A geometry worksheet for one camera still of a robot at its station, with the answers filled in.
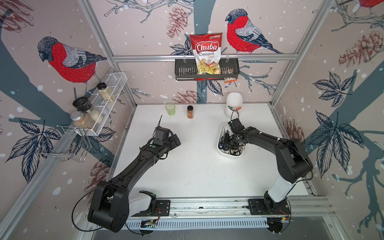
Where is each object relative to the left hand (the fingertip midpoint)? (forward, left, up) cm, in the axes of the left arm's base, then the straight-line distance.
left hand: (176, 138), depth 87 cm
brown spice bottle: (+26, -7, -5) cm, 27 cm away
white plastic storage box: (+8, -27, -5) cm, 29 cm away
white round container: (+33, -41, -4) cm, 52 cm away
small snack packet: (+30, -32, +20) cm, 48 cm away
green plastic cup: (+31, +8, -6) cm, 33 cm away
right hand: (+2, -28, -8) cm, 29 cm away
